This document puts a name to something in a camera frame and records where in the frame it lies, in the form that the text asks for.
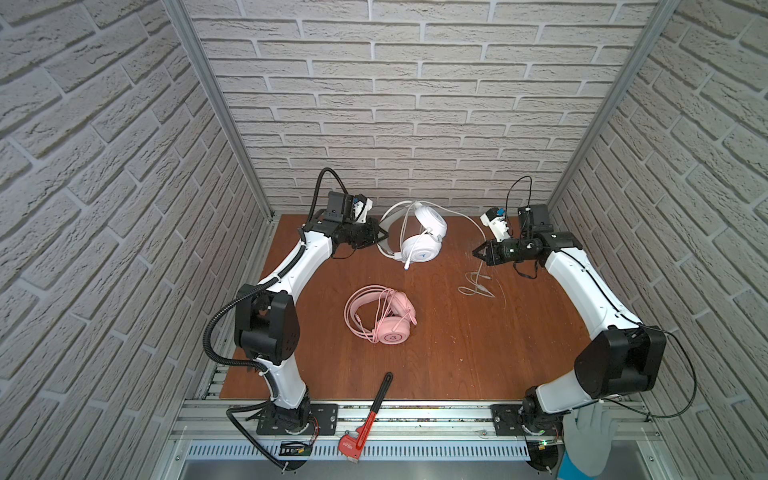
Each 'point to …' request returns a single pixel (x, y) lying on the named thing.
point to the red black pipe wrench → (350, 447)
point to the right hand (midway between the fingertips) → (477, 250)
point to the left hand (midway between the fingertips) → (389, 229)
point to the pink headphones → (380, 315)
